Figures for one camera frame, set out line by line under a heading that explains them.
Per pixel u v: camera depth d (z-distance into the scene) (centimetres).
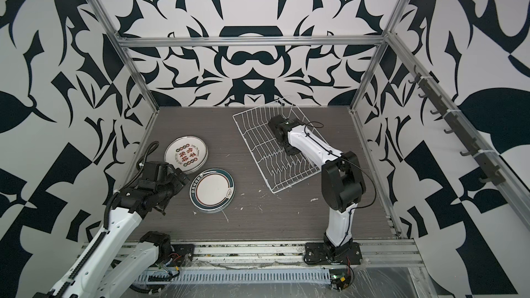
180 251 75
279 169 94
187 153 99
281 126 66
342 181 49
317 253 74
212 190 86
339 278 71
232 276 71
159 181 60
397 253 76
